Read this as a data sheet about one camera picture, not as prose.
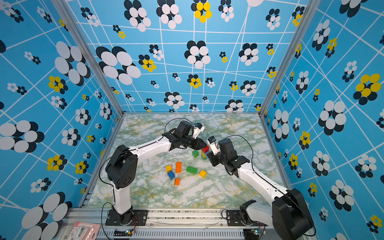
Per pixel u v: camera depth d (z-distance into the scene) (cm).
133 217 72
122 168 49
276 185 46
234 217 73
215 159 74
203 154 89
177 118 81
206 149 87
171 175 86
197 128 80
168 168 87
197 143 77
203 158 92
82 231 69
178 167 91
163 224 73
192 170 89
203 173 87
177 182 84
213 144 74
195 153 94
